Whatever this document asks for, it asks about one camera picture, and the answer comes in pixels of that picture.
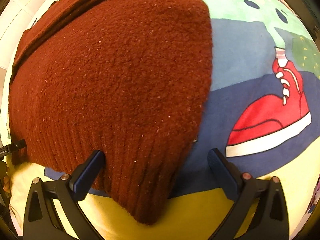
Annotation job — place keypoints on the white wardrobe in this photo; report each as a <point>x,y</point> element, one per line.
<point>17,16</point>

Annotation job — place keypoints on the dark red knit sweater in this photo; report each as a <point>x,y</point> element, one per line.
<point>127,77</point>

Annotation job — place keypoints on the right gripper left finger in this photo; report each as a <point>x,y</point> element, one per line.
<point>41,220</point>

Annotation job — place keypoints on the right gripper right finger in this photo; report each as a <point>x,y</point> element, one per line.
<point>270,220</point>

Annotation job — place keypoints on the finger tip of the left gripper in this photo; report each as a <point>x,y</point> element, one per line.
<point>11,148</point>

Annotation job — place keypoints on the person's left hand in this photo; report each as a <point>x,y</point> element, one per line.
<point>6,181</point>

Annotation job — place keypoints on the yellow dinosaur print bedspread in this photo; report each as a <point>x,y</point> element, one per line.
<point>262,114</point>

